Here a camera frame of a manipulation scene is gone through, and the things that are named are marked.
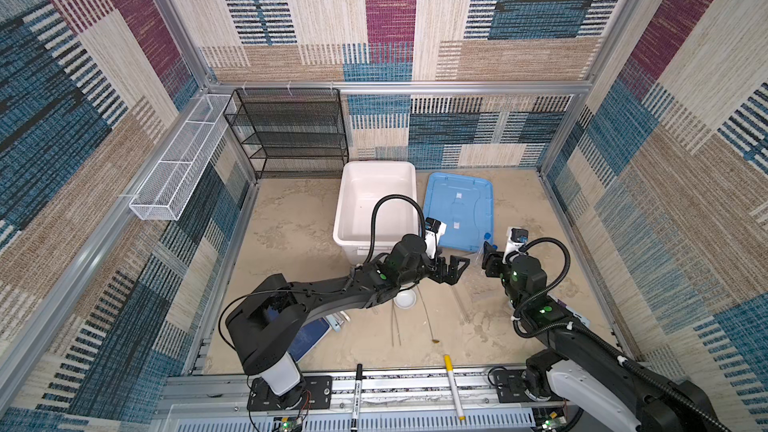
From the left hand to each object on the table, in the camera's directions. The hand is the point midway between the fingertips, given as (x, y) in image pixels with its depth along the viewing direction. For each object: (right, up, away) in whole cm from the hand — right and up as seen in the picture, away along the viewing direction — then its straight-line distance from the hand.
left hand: (459, 254), depth 77 cm
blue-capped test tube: (+9, +4, +6) cm, 11 cm away
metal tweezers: (-16, -20, +8) cm, 27 cm away
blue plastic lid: (+10, +12, +33) cm, 37 cm away
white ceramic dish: (-13, -15, +11) cm, 23 cm away
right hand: (+12, +1, +7) cm, 13 cm away
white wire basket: (-70, +15, -7) cm, 72 cm away
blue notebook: (-39, -23, +4) cm, 46 cm away
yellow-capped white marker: (-3, -28, 0) cm, 28 cm away
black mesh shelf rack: (-54, +38, +34) cm, 74 cm away
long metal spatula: (-7, -20, +8) cm, 23 cm away
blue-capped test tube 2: (+3, -18, +10) cm, 21 cm away
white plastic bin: (-27, +20, +31) cm, 46 cm away
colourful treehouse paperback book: (+36, -19, +6) cm, 41 cm away
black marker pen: (-25, -33, -5) cm, 42 cm away
